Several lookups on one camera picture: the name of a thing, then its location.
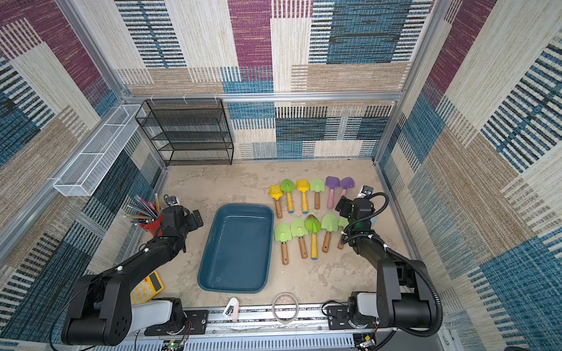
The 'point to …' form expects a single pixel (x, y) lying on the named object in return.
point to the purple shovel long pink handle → (331, 182)
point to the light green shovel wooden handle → (330, 223)
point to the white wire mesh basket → (90, 165)
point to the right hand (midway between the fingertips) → (354, 203)
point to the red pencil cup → (154, 227)
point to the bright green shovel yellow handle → (313, 224)
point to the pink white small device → (232, 309)
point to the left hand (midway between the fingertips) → (187, 215)
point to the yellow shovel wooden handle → (276, 191)
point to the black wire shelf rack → (189, 131)
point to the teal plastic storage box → (238, 253)
